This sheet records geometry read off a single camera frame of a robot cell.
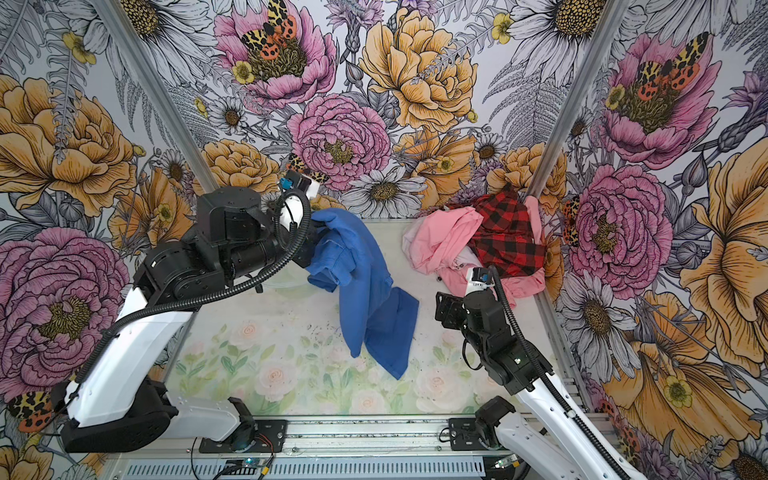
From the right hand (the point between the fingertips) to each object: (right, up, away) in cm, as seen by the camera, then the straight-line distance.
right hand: (448, 306), depth 74 cm
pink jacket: (+2, +17, +29) cm, 33 cm away
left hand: (-27, +17, -16) cm, 35 cm away
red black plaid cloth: (+24, +17, +26) cm, 39 cm away
